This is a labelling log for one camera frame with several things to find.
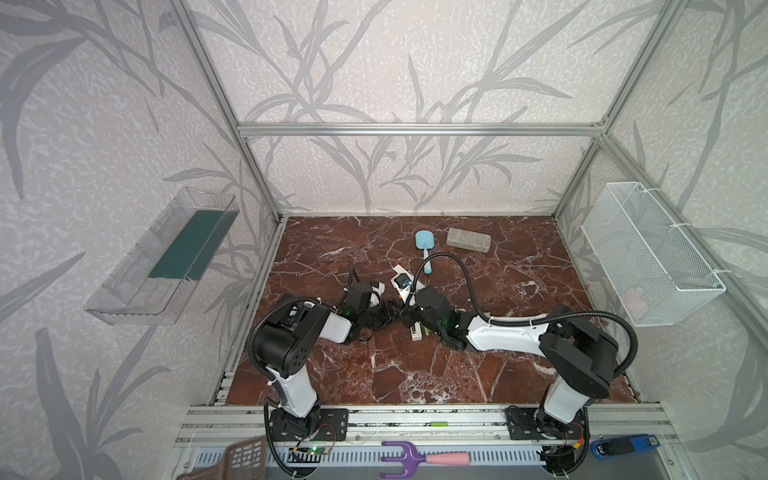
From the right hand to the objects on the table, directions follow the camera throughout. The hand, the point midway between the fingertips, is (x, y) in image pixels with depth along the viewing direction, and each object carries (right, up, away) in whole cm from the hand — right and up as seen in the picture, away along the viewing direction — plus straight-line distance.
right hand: (396, 287), depth 86 cm
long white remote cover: (+7, -2, +17) cm, 18 cm away
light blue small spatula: (+10, +14, +27) cm, 32 cm away
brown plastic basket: (-36, -38, -16) cm, 55 cm away
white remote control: (+6, -14, +2) cm, 15 cm away
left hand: (+4, -6, +5) cm, 9 cm away
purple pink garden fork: (+4, -38, -17) cm, 41 cm away
